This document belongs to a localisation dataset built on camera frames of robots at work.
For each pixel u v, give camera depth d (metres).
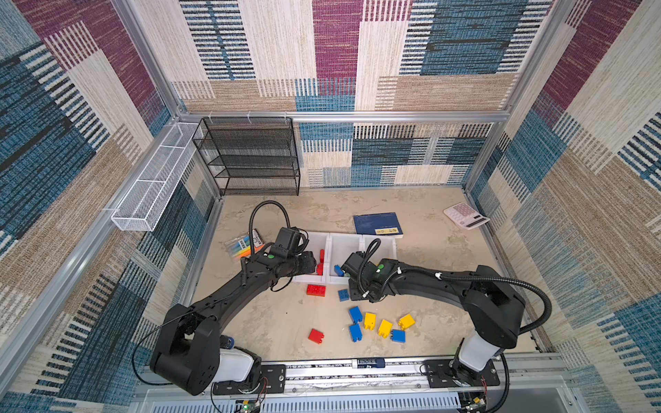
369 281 0.65
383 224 1.07
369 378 0.76
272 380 0.73
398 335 0.80
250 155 1.09
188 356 0.42
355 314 0.84
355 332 0.81
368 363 0.74
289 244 0.68
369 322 0.81
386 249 1.00
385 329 0.81
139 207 0.91
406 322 0.82
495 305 0.46
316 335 0.81
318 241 1.02
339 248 1.03
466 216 1.08
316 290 0.89
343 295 0.87
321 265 0.89
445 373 0.73
